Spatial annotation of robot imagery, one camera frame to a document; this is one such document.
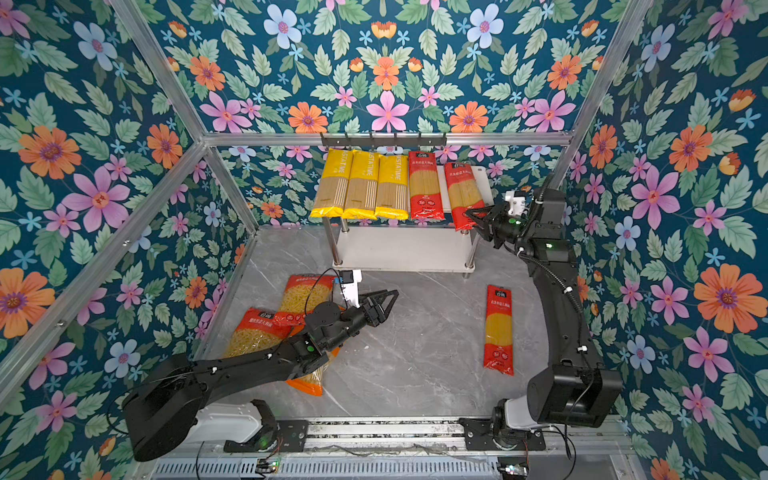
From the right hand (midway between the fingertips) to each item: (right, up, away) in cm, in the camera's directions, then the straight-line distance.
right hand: (469, 210), depth 70 cm
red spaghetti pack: (-10, +8, +10) cm, 16 cm away
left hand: (-17, -19, +1) cm, 26 cm away
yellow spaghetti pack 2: (-27, +7, +10) cm, 29 cm away
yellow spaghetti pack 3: (-18, +4, +7) cm, 20 cm away
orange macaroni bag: (-41, -45, +10) cm, 62 cm away
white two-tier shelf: (-15, -7, +38) cm, 41 cm away
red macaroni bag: (-49, -23, +25) cm, 60 cm away
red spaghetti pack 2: (+13, -36, +18) cm, 42 cm away
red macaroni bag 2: (-59, -33, +18) cm, 70 cm away
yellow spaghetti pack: (-35, +7, +8) cm, 36 cm away
